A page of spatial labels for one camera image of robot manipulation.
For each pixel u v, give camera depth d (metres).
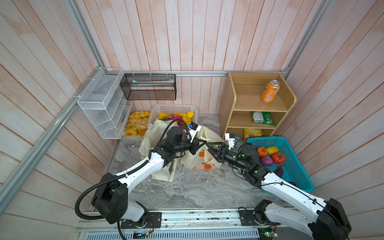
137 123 1.05
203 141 0.74
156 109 1.14
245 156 0.56
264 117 0.91
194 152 0.68
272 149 0.95
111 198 0.41
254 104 0.84
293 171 0.86
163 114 1.14
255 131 1.04
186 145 0.67
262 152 0.93
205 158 0.78
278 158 0.90
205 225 0.73
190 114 1.12
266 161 0.89
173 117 1.07
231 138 0.69
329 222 0.39
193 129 0.67
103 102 0.69
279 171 0.88
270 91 0.77
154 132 0.88
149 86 1.04
